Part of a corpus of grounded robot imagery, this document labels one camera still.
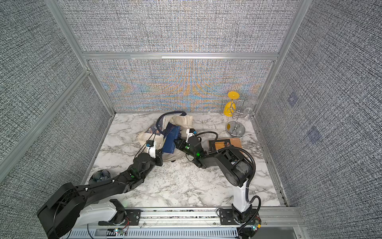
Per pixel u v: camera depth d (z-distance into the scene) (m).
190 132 0.86
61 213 0.42
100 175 0.84
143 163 0.63
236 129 1.07
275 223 0.74
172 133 0.94
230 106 0.98
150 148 0.71
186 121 0.96
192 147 0.75
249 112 1.00
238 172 0.50
